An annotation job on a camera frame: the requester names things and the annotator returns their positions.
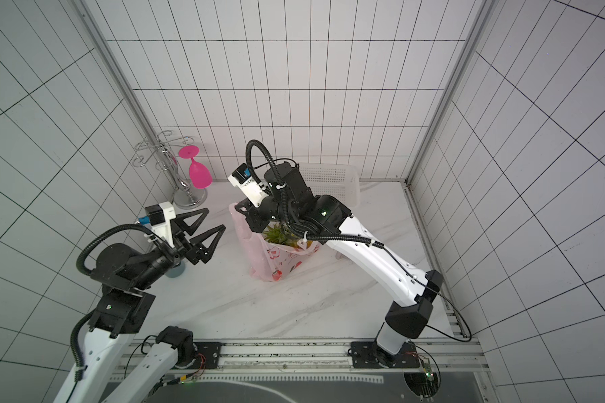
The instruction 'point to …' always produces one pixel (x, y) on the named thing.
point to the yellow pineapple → (308, 243)
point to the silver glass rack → (165, 148)
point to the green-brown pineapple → (278, 234)
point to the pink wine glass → (199, 175)
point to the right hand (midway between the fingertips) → (240, 197)
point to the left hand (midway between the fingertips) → (215, 222)
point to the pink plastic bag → (268, 261)
